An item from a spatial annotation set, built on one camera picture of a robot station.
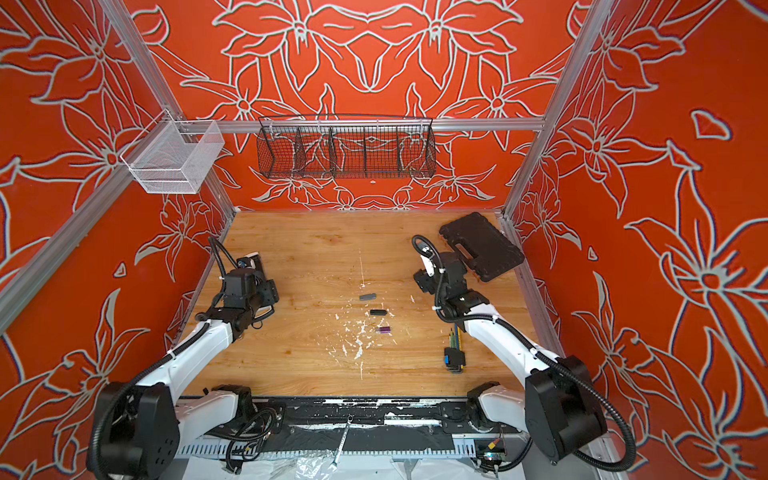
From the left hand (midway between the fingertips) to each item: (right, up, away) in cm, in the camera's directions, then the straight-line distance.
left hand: (263, 284), depth 88 cm
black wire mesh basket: (+24, +45, +12) cm, 52 cm away
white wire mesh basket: (-30, +40, +4) cm, 50 cm away
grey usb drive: (+32, -6, +7) cm, 33 cm away
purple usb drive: (+37, -14, -1) cm, 39 cm away
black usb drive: (+35, -9, +3) cm, 36 cm away
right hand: (+53, +8, -3) cm, 54 cm away
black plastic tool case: (+75, +10, +15) cm, 77 cm away
